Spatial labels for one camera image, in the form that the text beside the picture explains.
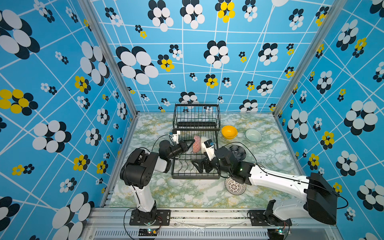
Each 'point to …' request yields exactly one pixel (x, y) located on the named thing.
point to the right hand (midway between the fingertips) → (200, 157)
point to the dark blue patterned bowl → (238, 152)
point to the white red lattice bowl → (234, 187)
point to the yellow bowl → (229, 132)
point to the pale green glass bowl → (253, 135)
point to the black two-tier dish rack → (190, 120)
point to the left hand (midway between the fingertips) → (197, 141)
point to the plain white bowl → (203, 139)
